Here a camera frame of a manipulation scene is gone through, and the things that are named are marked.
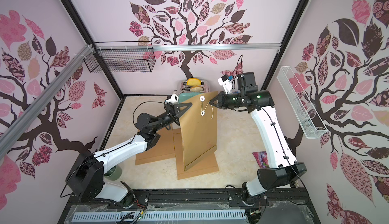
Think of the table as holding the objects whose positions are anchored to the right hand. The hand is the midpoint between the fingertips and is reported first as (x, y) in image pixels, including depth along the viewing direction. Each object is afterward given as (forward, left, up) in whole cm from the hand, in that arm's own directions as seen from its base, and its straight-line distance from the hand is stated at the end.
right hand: (210, 105), depth 67 cm
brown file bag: (-10, +6, -4) cm, 13 cm away
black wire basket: (+82, +76, -22) cm, 114 cm away
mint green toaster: (+29, +13, -18) cm, 37 cm away
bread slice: (+29, +7, -16) cm, 34 cm away
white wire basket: (-7, -44, -4) cm, 45 cm away
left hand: (-5, +9, +5) cm, 11 cm away
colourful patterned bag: (-12, -30, -34) cm, 47 cm away
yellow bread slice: (+36, +9, -16) cm, 40 cm away
